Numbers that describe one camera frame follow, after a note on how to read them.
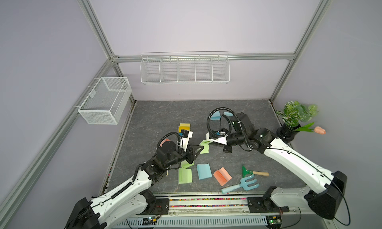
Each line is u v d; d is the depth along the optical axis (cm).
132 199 59
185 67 99
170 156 58
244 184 79
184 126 105
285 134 88
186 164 87
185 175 83
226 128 65
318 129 71
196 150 71
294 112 78
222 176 79
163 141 54
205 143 68
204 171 85
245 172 85
